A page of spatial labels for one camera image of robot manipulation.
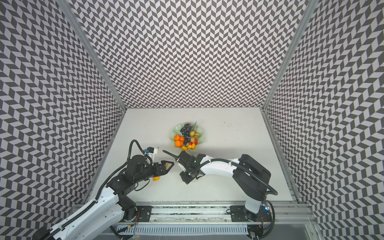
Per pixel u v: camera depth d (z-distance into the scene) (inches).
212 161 21.6
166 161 27.8
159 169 26.7
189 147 36.2
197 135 37.8
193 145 36.6
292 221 28.6
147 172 25.7
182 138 38.8
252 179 17.6
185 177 29.0
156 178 32.5
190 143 37.9
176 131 39.8
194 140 37.8
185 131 37.9
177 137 37.8
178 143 36.7
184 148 36.9
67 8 28.4
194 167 24.4
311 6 26.4
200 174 25.3
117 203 21.4
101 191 20.5
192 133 37.3
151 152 28.5
